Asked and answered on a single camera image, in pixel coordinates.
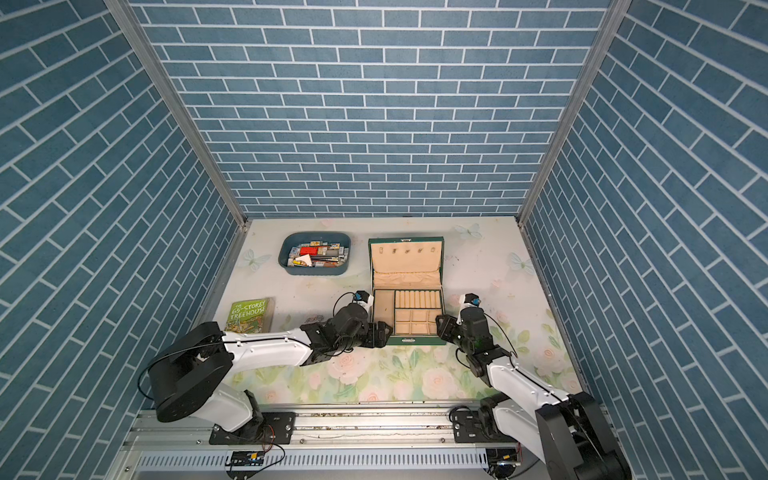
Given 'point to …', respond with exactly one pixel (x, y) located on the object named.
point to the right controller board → (503, 460)
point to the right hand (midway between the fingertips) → (441, 320)
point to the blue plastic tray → (294, 238)
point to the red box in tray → (305, 250)
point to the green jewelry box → (407, 279)
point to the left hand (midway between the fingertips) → (391, 334)
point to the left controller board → (246, 460)
